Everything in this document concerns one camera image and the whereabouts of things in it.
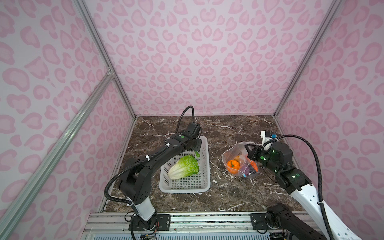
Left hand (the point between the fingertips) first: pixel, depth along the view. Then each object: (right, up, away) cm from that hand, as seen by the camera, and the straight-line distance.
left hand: (197, 141), depth 87 cm
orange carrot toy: (+32, -13, -3) cm, 35 cm away
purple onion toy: (+28, -17, -1) cm, 33 cm away
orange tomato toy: (+19, -13, -7) cm, 24 cm away
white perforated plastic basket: (+1, -24, -2) cm, 24 cm away
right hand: (+23, 0, -16) cm, 28 cm away
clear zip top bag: (+21, -3, -11) cm, 24 cm away
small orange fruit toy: (+23, -10, 0) cm, 25 cm away
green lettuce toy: (-6, -14, -5) cm, 16 cm away
